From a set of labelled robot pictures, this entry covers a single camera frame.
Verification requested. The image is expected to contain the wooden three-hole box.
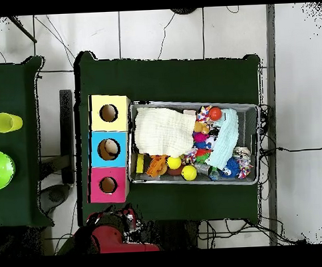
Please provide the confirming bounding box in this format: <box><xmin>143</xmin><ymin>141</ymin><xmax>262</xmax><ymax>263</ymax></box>
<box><xmin>82</xmin><ymin>93</ymin><xmax>135</xmax><ymax>204</ymax></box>

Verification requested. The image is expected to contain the metal mesh bin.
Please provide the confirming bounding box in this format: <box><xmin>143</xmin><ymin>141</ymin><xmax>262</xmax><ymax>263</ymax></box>
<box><xmin>124</xmin><ymin>95</ymin><xmax>264</xmax><ymax>191</ymax></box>

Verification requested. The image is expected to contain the cream muslin cloth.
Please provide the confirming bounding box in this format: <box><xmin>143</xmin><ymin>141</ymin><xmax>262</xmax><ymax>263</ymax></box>
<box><xmin>132</xmin><ymin>105</ymin><xmax>199</xmax><ymax>160</ymax></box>

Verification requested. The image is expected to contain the plain yellow ball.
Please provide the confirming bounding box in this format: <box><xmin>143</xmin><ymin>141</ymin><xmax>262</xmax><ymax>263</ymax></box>
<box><xmin>166</xmin><ymin>155</ymin><xmax>182</xmax><ymax>170</ymax></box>

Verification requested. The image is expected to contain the orange plastic toy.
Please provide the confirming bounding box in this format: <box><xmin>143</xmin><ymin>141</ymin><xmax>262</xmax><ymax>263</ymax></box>
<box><xmin>144</xmin><ymin>154</ymin><xmax>169</xmax><ymax>178</ymax></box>

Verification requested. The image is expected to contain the yellow block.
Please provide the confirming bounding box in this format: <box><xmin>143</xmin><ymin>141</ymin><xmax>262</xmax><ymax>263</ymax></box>
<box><xmin>134</xmin><ymin>153</ymin><xmax>146</xmax><ymax>174</ymax></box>

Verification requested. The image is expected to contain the brown plush toy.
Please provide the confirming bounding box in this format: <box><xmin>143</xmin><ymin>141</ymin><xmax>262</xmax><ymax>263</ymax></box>
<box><xmin>193</xmin><ymin>120</ymin><xmax>211</xmax><ymax>135</ymax></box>

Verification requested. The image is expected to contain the yellow ball with seam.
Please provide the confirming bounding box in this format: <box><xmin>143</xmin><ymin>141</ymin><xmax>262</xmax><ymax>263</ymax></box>
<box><xmin>181</xmin><ymin>164</ymin><xmax>198</xmax><ymax>182</ymax></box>

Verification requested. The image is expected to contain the dark green table cloth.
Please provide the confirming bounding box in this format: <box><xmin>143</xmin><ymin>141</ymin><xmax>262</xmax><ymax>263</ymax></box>
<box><xmin>70</xmin><ymin>43</ymin><xmax>268</xmax><ymax>232</ymax></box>

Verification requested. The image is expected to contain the orange ball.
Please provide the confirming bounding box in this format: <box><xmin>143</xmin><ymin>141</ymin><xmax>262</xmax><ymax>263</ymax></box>
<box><xmin>208</xmin><ymin>106</ymin><xmax>223</xmax><ymax>122</ymax></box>

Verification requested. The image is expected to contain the mint green muslin cloth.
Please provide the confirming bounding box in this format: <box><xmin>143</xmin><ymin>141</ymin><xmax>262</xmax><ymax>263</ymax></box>
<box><xmin>203</xmin><ymin>107</ymin><xmax>241</xmax><ymax>171</ymax></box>

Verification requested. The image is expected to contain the black flat panel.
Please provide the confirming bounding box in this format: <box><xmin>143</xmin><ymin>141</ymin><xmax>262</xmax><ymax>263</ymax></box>
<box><xmin>58</xmin><ymin>89</ymin><xmax>77</xmax><ymax>185</ymax></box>

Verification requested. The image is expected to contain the grey round base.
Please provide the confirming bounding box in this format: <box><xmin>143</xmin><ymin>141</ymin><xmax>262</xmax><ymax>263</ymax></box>
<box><xmin>37</xmin><ymin>183</ymin><xmax>73</xmax><ymax>214</ymax></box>

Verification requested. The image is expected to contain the black round object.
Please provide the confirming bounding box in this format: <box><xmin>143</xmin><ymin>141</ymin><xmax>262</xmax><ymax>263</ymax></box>
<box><xmin>170</xmin><ymin>7</ymin><xmax>199</xmax><ymax>16</ymax></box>

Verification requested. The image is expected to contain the yellow-green plastic cup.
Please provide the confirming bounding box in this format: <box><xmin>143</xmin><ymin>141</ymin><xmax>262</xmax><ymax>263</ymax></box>
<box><xmin>0</xmin><ymin>112</ymin><xmax>25</xmax><ymax>134</ymax></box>

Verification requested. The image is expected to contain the dark green side-table cloth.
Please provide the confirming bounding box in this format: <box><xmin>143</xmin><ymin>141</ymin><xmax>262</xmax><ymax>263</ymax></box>
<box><xmin>0</xmin><ymin>55</ymin><xmax>55</xmax><ymax>230</ymax></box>

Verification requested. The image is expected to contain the bright green plastic bowl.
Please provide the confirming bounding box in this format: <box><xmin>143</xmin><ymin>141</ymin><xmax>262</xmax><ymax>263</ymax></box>
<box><xmin>0</xmin><ymin>148</ymin><xmax>17</xmax><ymax>190</ymax></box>

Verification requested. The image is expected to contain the black tripod leg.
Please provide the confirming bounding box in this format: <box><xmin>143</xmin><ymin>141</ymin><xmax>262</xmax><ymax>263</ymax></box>
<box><xmin>8</xmin><ymin>14</ymin><xmax>38</xmax><ymax>45</ymax></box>

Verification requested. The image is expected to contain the black power cable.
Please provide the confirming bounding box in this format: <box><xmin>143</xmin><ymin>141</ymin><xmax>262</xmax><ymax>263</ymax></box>
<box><xmin>258</xmin><ymin>143</ymin><xmax>322</xmax><ymax>155</ymax></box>

